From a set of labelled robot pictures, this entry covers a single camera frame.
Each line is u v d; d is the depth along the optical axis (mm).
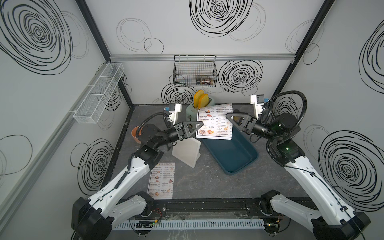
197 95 955
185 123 548
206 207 753
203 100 944
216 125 559
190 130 550
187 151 842
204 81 884
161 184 822
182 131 518
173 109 550
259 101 512
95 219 365
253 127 501
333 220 380
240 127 519
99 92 734
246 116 507
